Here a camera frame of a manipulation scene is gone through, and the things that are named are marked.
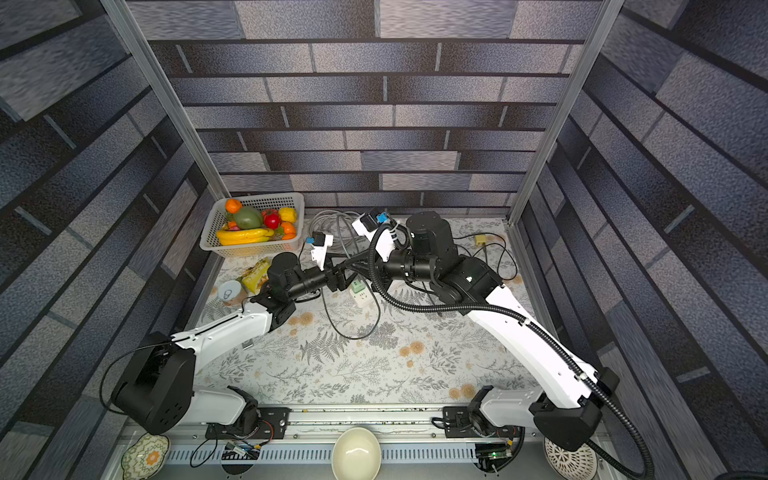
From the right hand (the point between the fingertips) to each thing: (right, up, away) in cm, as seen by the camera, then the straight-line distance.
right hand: (347, 259), depth 60 cm
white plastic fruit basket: (-29, +6, +47) cm, 55 cm away
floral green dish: (-49, -48, +9) cm, 69 cm away
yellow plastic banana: (-47, +5, +44) cm, 65 cm away
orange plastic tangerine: (-50, +18, +50) cm, 72 cm away
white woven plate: (+52, -48, +7) cm, 71 cm away
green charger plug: (+1, -8, +13) cm, 15 cm away
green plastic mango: (-43, +13, +47) cm, 65 cm away
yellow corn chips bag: (-36, -8, +38) cm, 53 cm away
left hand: (0, -1, +17) cm, 17 cm away
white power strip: (0, -14, +35) cm, 38 cm away
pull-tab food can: (-43, -12, +33) cm, 55 cm away
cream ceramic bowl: (+1, -46, +8) cm, 47 cm away
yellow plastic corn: (-31, +15, +54) cm, 64 cm away
